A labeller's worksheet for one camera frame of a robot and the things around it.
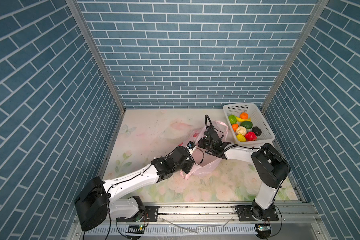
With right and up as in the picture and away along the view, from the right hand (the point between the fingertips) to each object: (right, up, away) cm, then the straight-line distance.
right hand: (197, 139), depth 95 cm
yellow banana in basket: (+33, +12, +15) cm, 38 cm away
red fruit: (+35, +1, +1) cm, 35 cm away
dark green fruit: (+36, +10, +10) cm, 39 cm away
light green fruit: (+26, +13, +10) cm, 31 cm away
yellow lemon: (+29, +1, +1) cm, 29 cm away
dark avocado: (+42, +5, +6) cm, 42 cm away
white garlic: (+31, +5, +6) cm, 32 cm away
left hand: (-4, -10, -15) cm, 18 cm away
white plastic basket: (+46, +2, +3) cm, 47 cm away
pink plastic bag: (+1, -7, -29) cm, 30 cm away
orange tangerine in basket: (+37, +16, +17) cm, 43 cm away
